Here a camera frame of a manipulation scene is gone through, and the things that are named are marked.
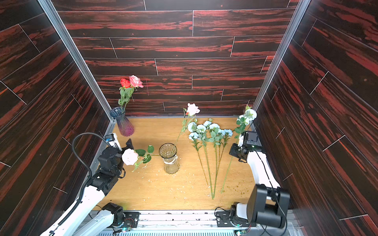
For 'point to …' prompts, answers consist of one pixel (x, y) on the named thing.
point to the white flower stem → (206, 133)
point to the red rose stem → (125, 92)
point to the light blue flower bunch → (249, 114)
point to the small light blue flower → (224, 134)
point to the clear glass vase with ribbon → (168, 151)
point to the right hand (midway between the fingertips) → (237, 151)
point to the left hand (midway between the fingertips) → (125, 141)
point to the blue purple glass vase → (125, 127)
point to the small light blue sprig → (194, 136)
